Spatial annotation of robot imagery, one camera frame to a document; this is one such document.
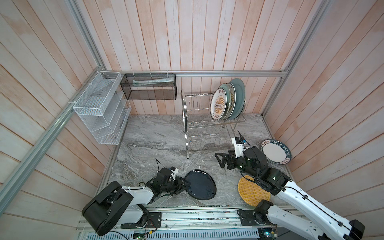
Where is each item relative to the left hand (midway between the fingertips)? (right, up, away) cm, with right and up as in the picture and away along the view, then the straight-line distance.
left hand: (189, 188), depth 82 cm
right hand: (+16, +22, -10) cm, 29 cm away
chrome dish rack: (+10, +30, +25) cm, 41 cm away
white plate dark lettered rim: (+59, +18, +17) cm, 64 cm away
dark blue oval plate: (+8, +1, +1) cm, 8 cm away
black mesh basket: (-28, +64, +22) cm, 73 cm away
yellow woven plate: (+34, -2, 0) cm, 34 cm away
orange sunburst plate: (+16, +47, -1) cm, 50 cm away
